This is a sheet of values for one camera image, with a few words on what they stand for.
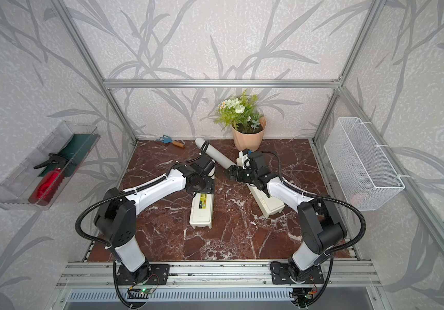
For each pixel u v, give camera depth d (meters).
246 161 0.79
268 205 0.84
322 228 0.45
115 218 0.46
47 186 0.58
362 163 0.64
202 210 0.83
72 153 0.72
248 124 1.06
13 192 0.57
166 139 1.23
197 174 0.64
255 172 0.69
